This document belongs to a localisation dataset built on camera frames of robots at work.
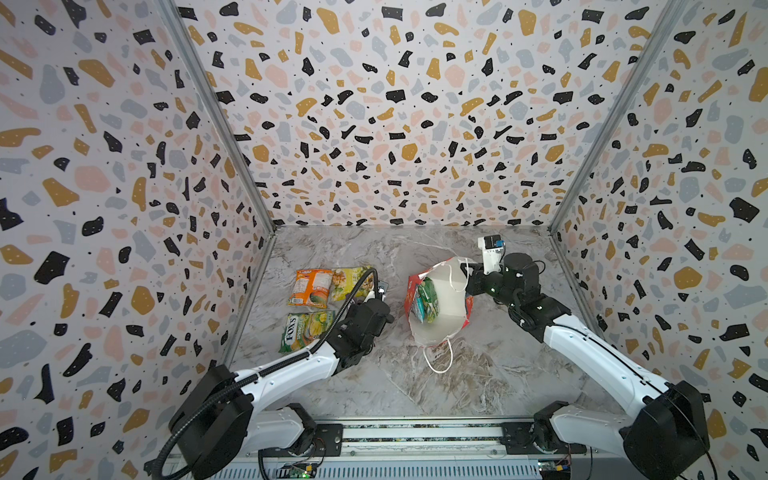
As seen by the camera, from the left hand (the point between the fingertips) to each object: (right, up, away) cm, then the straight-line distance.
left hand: (371, 299), depth 83 cm
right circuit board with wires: (+46, -39, -12) cm, 61 cm away
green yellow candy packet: (-21, -10, +6) cm, 24 cm away
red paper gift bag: (+20, -4, +10) cm, 23 cm away
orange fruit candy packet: (-22, +1, +17) cm, 28 cm away
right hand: (+24, +11, -6) cm, 27 cm away
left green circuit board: (-16, -38, -13) cm, 43 cm away
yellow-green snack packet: (-11, +4, +17) cm, 20 cm away
